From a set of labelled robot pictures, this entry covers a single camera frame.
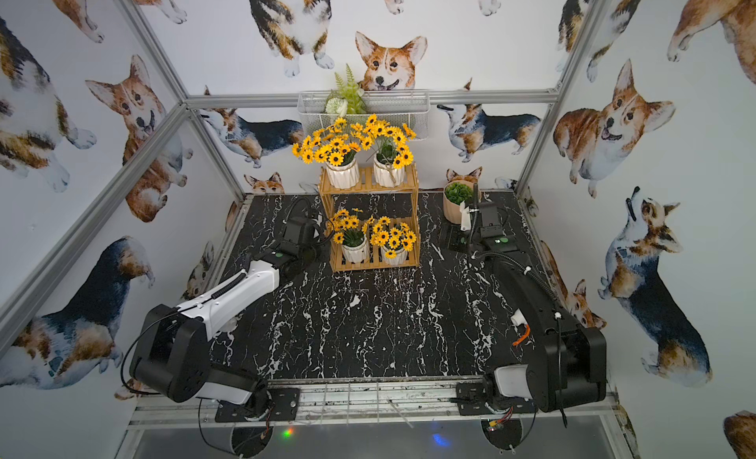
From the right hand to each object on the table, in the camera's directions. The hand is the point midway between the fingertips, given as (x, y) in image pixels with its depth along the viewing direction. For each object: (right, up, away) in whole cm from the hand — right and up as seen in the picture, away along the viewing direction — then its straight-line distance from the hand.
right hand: (445, 232), depth 83 cm
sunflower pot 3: (-15, -3, +5) cm, 16 cm away
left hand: (-34, -2, +5) cm, 35 cm away
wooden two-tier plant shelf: (-13, +10, +35) cm, 38 cm away
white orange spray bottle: (+21, -25, +1) cm, 33 cm away
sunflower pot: (-15, +22, -2) cm, 27 cm away
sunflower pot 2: (-29, -1, +9) cm, 30 cm away
